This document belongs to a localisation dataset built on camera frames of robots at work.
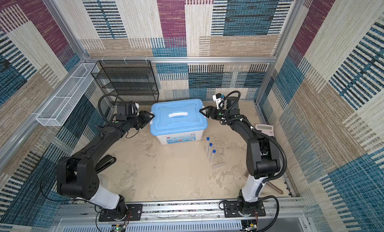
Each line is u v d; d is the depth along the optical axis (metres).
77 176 0.44
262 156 0.49
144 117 0.78
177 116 0.89
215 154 0.80
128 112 0.70
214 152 0.77
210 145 0.80
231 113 0.73
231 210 0.73
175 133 0.88
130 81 1.08
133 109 0.73
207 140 0.83
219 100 0.83
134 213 0.73
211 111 0.80
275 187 0.79
